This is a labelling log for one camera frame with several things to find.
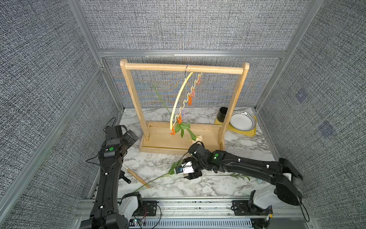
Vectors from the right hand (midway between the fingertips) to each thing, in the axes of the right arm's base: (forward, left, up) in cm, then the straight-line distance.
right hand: (182, 165), depth 77 cm
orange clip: (+18, +1, +17) cm, 24 cm away
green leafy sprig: (-3, -31, -9) cm, 33 cm away
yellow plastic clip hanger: (+11, +5, +22) cm, 25 cm away
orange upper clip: (+28, -4, +21) cm, 35 cm away
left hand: (+12, +28, +9) cm, 32 cm away
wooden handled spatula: (-2, +28, -11) cm, 30 cm away
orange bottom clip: (+11, +4, +16) cm, 20 cm away
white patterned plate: (+39, -47, -13) cm, 63 cm away
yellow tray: (+28, -50, -12) cm, 59 cm away
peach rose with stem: (+16, 0, +13) cm, 21 cm away
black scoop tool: (-2, +36, -10) cm, 37 cm away
